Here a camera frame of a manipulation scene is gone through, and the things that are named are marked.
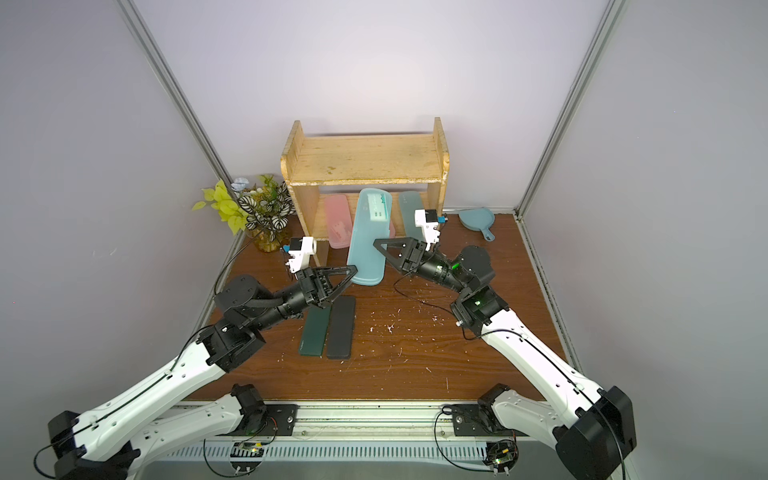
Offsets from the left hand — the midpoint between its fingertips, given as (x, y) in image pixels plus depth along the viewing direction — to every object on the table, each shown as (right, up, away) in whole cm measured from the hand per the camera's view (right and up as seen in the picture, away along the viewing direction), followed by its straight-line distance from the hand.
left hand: (355, 279), depth 53 cm
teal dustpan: (+42, +15, +68) cm, 81 cm away
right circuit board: (+33, -45, +17) cm, 58 cm away
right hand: (+4, +6, +4) cm, 8 cm away
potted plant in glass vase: (-33, +16, +37) cm, 52 cm away
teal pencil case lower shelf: (+13, +19, +42) cm, 48 cm away
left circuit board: (-30, -47, +20) cm, 59 cm away
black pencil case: (-9, -20, +35) cm, 41 cm away
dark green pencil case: (-16, -21, +34) cm, 43 cm away
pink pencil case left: (-9, +12, +35) cm, 38 cm away
